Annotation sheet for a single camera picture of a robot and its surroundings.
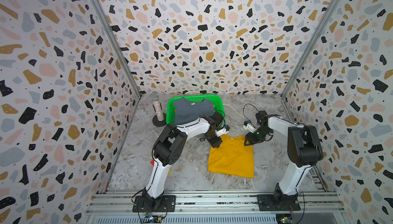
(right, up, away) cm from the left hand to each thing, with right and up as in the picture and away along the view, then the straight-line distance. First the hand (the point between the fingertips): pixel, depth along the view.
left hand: (218, 142), depth 94 cm
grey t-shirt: (-21, +18, +11) cm, 30 cm away
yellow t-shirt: (+8, -8, -4) cm, 12 cm away
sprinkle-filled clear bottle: (-35, +27, -12) cm, 46 cm away
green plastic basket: (0, +27, +16) cm, 31 cm away
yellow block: (-22, -4, -33) cm, 40 cm away
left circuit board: (-32, -30, -24) cm, 50 cm away
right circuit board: (+29, -31, -23) cm, 48 cm away
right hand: (+20, -1, +1) cm, 20 cm away
